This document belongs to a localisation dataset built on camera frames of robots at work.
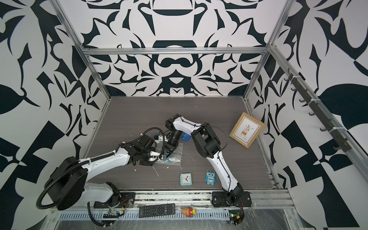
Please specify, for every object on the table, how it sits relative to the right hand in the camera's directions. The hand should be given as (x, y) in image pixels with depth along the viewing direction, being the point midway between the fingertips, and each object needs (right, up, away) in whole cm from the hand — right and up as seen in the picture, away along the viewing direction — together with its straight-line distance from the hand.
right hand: (166, 153), depth 88 cm
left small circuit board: (-23, -22, -21) cm, 38 cm away
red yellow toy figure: (+13, -22, -20) cm, 32 cm away
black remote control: (-3, -22, -18) cm, 29 cm away
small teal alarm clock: (+12, -11, -9) cm, 19 cm away
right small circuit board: (+36, -26, -17) cm, 48 cm away
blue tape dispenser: (+11, +9, +5) cm, 16 cm away
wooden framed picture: (+50, +14, +3) cm, 52 cm away
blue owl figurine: (+25, -11, -8) cm, 29 cm away
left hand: (-10, +1, +1) cm, 10 cm away
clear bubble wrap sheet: (+6, -1, -6) cm, 8 cm away
